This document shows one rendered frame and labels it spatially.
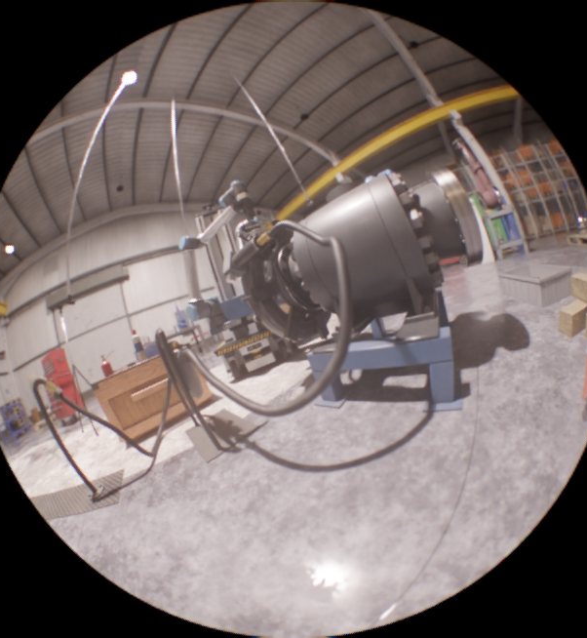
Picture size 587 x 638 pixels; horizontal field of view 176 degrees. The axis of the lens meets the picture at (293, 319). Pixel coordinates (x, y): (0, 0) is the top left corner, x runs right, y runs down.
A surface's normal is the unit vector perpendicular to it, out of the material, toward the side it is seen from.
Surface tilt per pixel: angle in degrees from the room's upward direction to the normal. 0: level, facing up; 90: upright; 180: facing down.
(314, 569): 0
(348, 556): 0
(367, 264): 108
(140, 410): 90
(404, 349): 90
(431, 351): 90
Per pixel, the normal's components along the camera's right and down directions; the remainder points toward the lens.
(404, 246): -0.55, 0.51
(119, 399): 0.68, -0.19
